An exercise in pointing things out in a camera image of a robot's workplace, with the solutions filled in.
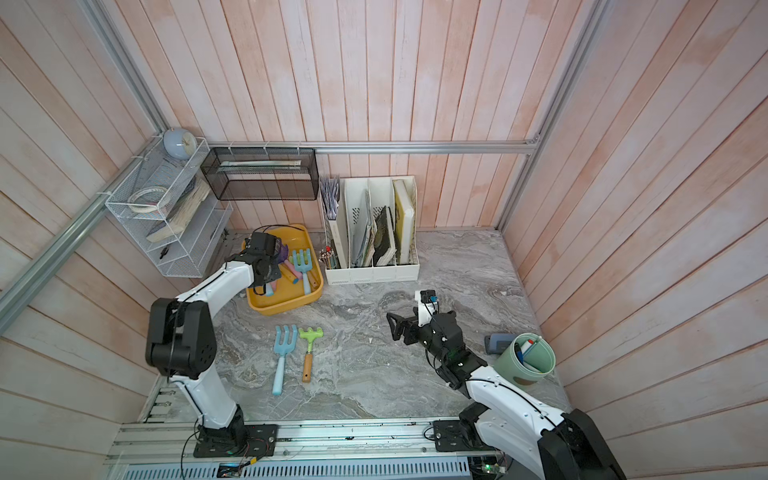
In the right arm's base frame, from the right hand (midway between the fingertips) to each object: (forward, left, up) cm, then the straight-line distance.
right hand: (401, 310), depth 83 cm
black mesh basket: (+47, +49, +14) cm, 69 cm away
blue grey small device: (-5, -29, -10) cm, 31 cm away
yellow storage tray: (+11, +38, -11) cm, 41 cm away
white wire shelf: (+10, +60, +12) cm, 62 cm away
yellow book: (+25, -1, +13) cm, 28 cm away
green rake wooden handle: (-2, +28, -12) cm, 31 cm away
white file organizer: (+23, +10, +9) cm, 27 cm away
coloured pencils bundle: (+16, +22, +5) cm, 28 cm away
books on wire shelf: (+16, +60, +21) cm, 66 cm away
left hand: (+14, +43, -3) cm, 46 cm away
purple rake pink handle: (+26, +43, -9) cm, 51 cm away
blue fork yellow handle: (+23, +35, -10) cm, 42 cm away
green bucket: (-11, -35, -6) cm, 37 cm away
